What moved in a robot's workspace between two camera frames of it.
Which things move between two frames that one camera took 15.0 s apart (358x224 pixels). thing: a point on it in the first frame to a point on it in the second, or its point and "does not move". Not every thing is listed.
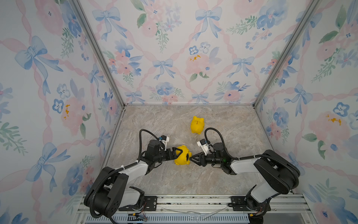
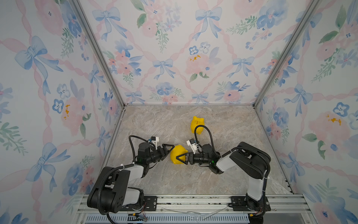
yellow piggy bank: [197, 125] does not move
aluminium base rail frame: [198, 209] does not move
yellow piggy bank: [183, 158] does not move
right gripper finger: [199, 158] to [187, 158]
